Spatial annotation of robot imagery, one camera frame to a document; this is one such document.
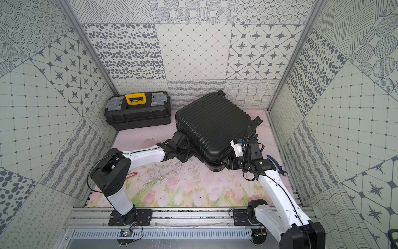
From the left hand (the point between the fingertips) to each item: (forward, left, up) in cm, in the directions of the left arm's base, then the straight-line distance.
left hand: (201, 153), depth 88 cm
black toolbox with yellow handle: (+25, +42, +9) cm, 50 cm away
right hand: (-7, -14, +4) cm, 16 cm away
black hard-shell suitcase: (+12, -5, +13) cm, 18 cm away
